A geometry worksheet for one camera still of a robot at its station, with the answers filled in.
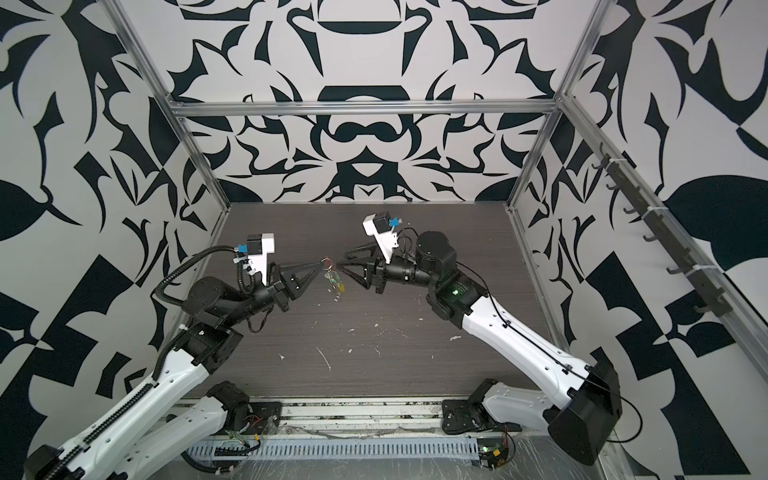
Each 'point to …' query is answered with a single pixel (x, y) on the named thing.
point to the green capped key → (332, 280)
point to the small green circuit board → (491, 451)
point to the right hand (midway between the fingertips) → (344, 262)
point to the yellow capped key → (342, 289)
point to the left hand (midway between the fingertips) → (321, 261)
